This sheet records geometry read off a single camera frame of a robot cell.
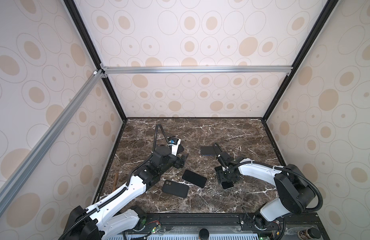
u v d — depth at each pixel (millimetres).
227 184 837
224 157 727
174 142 652
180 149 1031
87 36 766
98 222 398
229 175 760
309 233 646
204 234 636
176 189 860
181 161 686
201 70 887
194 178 873
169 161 615
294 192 444
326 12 689
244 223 730
